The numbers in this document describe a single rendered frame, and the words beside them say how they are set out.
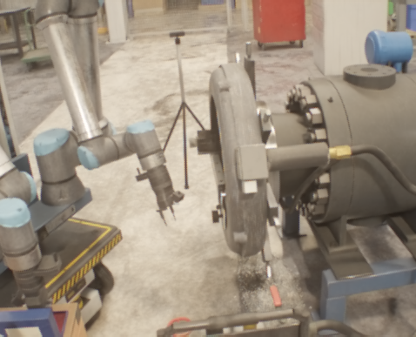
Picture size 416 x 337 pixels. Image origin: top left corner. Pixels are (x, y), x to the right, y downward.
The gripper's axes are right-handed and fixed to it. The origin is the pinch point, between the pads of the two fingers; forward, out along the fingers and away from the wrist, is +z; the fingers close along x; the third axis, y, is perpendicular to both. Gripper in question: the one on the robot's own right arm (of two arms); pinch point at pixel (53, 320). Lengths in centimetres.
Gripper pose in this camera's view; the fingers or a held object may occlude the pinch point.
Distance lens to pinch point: 140.6
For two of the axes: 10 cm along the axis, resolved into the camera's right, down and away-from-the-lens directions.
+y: -9.9, 1.1, -0.7
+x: 1.1, 4.0, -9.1
